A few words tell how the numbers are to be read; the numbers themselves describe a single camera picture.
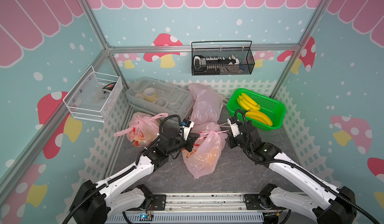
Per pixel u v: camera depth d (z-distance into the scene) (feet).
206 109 3.01
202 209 2.42
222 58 3.00
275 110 3.56
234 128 2.20
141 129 2.79
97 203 1.28
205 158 2.48
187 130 2.20
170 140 1.91
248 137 1.82
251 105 3.48
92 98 2.44
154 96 3.16
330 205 1.30
